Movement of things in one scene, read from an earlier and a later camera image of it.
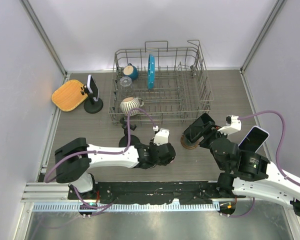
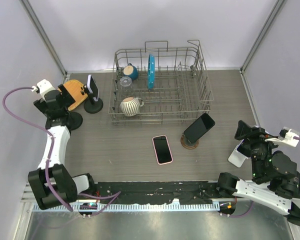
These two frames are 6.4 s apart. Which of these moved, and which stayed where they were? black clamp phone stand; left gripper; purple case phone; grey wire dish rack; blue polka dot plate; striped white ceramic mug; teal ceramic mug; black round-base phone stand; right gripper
Moved: right gripper; black clamp phone stand; left gripper
Stayed: teal ceramic mug; striped white ceramic mug; grey wire dish rack; black round-base phone stand; blue polka dot plate; purple case phone
